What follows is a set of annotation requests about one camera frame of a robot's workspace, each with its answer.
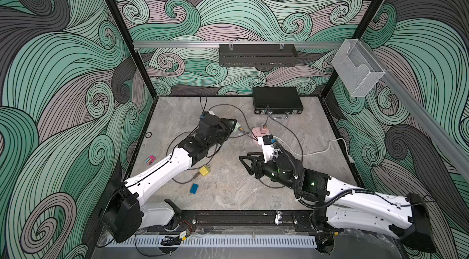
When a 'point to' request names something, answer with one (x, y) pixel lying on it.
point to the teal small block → (194, 188)
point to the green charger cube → (237, 125)
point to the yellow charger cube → (204, 170)
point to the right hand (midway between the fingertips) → (241, 159)
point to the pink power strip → (256, 132)
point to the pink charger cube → (263, 128)
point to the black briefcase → (276, 100)
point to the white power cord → (327, 149)
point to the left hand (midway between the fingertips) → (237, 120)
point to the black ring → (148, 135)
